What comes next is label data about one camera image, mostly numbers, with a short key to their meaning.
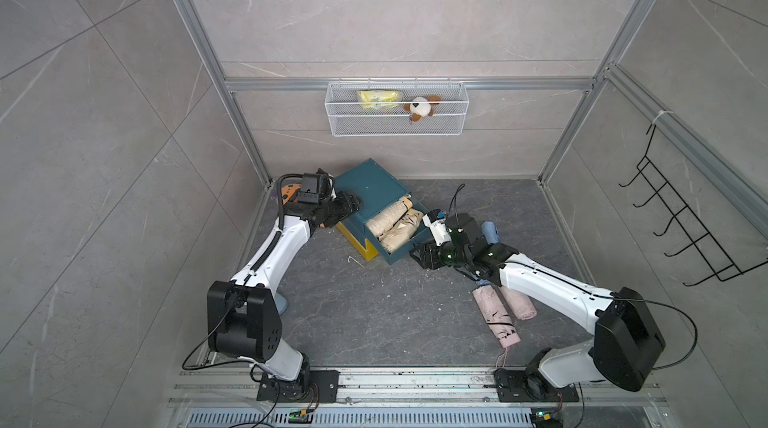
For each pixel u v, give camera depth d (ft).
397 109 2.90
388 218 2.75
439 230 2.39
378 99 2.74
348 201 2.50
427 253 2.36
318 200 2.16
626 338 1.35
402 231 2.68
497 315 2.68
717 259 1.95
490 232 3.23
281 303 2.80
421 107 2.81
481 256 2.01
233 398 2.37
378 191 2.89
